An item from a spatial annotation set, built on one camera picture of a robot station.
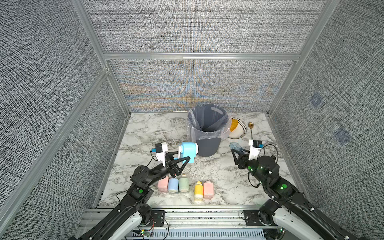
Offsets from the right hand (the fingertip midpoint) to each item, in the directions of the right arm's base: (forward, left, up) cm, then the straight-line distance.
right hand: (236, 147), depth 73 cm
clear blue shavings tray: (+3, 0, -4) cm, 5 cm away
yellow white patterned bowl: (+28, -12, -23) cm, 38 cm away
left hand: (-8, +23, +6) cm, 25 cm away
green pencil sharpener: (-13, +26, -16) cm, 33 cm away
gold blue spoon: (+31, -22, -23) cm, 44 cm away
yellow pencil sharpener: (-17, +19, -16) cm, 30 cm away
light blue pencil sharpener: (-13, +32, -16) cm, 38 cm away
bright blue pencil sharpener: (-7, +24, +10) cm, 27 cm away
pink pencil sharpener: (-13, +37, -16) cm, 43 cm away
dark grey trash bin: (+2, +13, -3) cm, 13 cm away
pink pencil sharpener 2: (-15, +13, -16) cm, 26 cm away
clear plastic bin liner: (+24, +12, -9) cm, 28 cm away
